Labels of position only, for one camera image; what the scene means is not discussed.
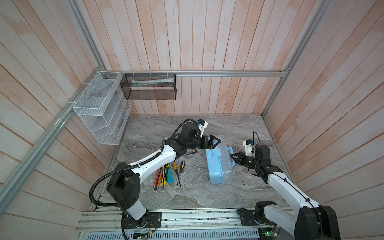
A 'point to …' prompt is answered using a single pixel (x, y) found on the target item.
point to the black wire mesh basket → (152, 86)
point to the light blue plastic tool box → (220, 160)
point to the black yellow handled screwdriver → (182, 166)
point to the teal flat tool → (170, 176)
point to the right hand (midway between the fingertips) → (231, 154)
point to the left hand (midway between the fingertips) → (214, 144)
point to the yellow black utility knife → (164, 175)
